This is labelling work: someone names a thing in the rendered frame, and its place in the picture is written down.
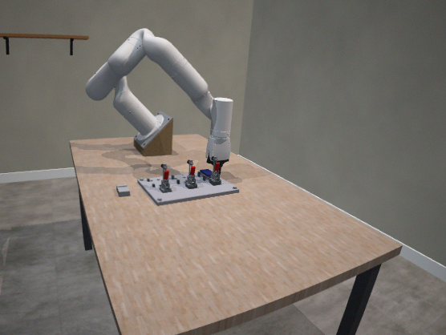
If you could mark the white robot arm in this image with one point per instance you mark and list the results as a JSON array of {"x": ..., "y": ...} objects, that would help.
[{"x": 162, "y": 52}]

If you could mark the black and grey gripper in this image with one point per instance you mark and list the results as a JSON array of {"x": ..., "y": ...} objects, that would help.
[{"x": 219, "y": 147}]

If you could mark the blue flat plate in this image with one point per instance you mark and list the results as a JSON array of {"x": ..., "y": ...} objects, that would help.
[{"x": 206, "y": 172}]

